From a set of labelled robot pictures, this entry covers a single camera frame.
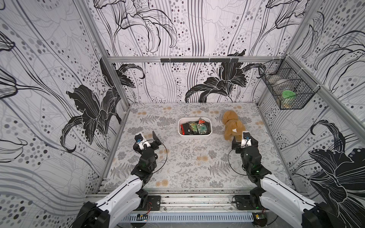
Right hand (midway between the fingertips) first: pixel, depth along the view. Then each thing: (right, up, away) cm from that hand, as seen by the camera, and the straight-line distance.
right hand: (244, 136), depth 82 cm
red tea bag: (-37, +2, +18) cm, 41 cm away
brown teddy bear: (-4, +5, +8) cm, 10 cm away
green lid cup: (+24, +22, -3) cm, 33 cm away
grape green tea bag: (-23, +3, +13) cm, 27 cm away
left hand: (-55, 0, -1) cm, 55 cm away
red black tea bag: (-24, +8, +16) cm, 30 cm away
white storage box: (-29, +9, +28) cm, 42 cm away
